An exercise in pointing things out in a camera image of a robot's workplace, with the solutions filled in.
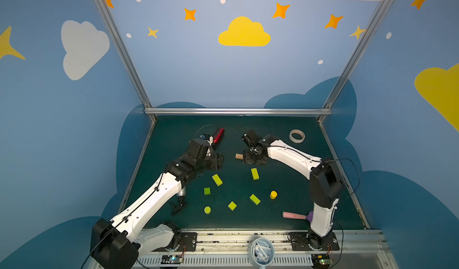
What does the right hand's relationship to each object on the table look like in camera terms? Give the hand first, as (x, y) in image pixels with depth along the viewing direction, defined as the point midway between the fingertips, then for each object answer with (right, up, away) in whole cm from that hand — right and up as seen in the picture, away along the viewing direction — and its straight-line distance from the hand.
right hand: (251, 159), depth 91 cm
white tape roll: (+33, +15, +23) cm, 43 cm away
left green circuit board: (-34, -38, -20) cm, 55 cm away
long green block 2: (+3, -9, +4) cm, 10 cm away
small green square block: (-10, -21, -7) cm, 25 cm away
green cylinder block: (-21, -23, -9) cm, 32 cm away
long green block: (-18, -11, +2) cm, 21 cm away
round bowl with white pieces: (+3, -35, -19) cm, 40 cm away
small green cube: (-23, -16, -2) cm, 28 cm away
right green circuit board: (+27, -39, -19) cm, 51 cm away
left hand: (-15, +2, -13) cm, 20 cm away
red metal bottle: (-18, +13, +18) cm, 29 cm away
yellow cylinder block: (+10, -17, -4) cm, 20 cm away
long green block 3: (+1, -19, -4) cm, 20 cm away
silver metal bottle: (-34, -17, -5) cm, 39 cm away
